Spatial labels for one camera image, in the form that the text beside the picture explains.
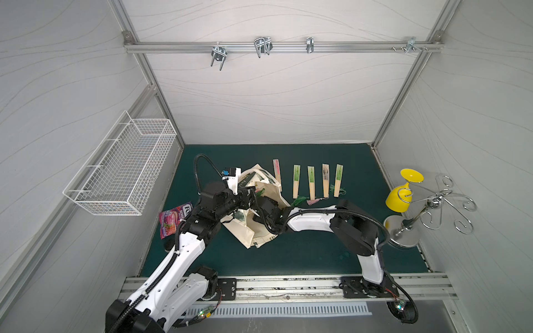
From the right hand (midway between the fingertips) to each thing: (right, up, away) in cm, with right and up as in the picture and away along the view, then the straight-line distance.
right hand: (260, 203), depth 91 cm
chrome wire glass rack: (+59, -10, -8) cm, 61 cm away
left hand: (-2, +8, -18) cm, 20 cm away
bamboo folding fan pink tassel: (+33, +9, +13) cm, 36 cm away
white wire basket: (-46, +15, -22) cm, 53 cm away
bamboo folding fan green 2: (+37, +5, +10) cm, 39 cm away
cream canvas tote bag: (-5, -3, -22) cm, 22 cm away
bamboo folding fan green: (+26, +14, +17) cm, 34 cm away
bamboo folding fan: (+18, +14, +16) cm, 28 cm away
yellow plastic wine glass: (+47, +6, -24) cm, 53 cm away
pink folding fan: (+8, +13, +16) cm, 22 cm away
